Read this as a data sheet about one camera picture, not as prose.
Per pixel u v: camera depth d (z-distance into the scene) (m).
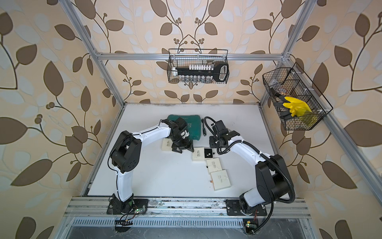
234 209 0.74
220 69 0.83
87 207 0.76
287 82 0.85
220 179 0.81
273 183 0.43
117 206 0.64
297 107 0.68
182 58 0.91
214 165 0.86
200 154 0.90
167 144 0.94
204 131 1.04
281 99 0.73
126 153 0.52
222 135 0.67
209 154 0.91
